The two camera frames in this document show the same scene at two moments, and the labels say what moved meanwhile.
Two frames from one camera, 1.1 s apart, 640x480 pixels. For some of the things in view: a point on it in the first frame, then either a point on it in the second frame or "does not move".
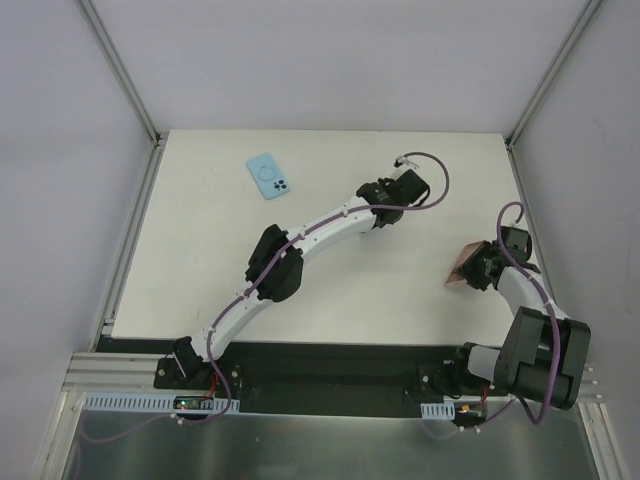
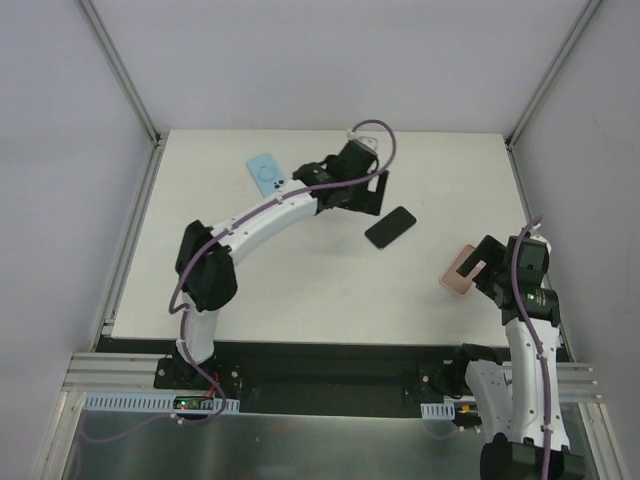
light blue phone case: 268,176 does not move
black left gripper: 415,185 -> 364,187
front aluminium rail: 126,373 does not move
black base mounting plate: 318,378 does not move
